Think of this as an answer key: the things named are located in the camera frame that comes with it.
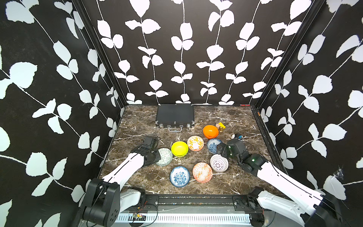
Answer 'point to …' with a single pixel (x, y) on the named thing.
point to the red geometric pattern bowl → (202, 172)
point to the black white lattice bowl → (219, 163)
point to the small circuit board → (138, 217)
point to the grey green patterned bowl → (166, 156)
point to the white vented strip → (187, 218)
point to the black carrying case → (175, 116)
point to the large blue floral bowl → (179, 176)
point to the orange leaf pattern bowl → (195, 143)
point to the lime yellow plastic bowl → (179, 148)
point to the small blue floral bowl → (211, 145)
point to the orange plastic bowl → (210, 131)
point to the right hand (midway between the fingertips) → (220, 146)
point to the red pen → (245, 105)
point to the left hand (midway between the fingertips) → (158, 155)
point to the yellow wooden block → (222, 125)
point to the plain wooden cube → (217, 125)
